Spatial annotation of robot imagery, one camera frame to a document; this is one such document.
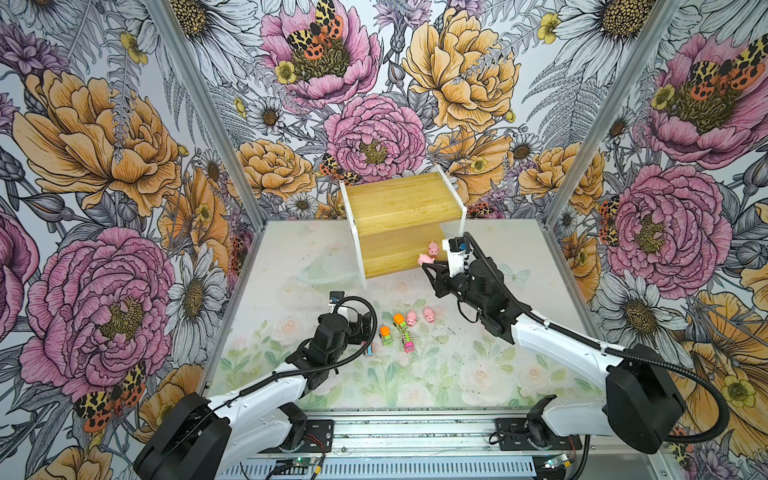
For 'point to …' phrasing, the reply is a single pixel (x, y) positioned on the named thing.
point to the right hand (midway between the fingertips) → (427, 272)
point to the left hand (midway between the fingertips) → (355, 321)
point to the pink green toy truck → (408, 344)
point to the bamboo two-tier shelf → (392, 221)
